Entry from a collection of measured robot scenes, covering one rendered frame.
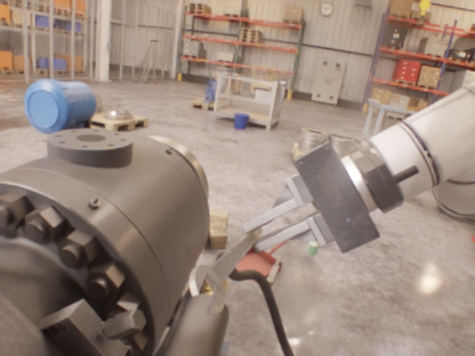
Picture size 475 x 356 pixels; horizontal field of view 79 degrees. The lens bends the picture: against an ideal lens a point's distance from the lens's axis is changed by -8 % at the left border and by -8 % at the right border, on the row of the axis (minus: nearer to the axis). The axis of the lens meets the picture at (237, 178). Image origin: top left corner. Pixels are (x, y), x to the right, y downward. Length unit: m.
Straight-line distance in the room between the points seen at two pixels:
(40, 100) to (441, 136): 0.98
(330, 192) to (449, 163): 0.13
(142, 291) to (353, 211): 0.43
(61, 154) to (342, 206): 0.62
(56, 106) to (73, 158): 0.29
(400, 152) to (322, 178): 0.09
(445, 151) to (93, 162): 0.67
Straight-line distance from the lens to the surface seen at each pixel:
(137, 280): 0.63
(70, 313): 0.36
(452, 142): 0.38
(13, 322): 0.37
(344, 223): 0.39
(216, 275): 0.30
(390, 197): 0.32
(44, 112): 1.06
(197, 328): 0.47
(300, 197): 0.39
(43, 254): 0.71
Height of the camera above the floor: 1.14
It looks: 20 degrees down
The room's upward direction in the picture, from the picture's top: 9 degrees clockwise
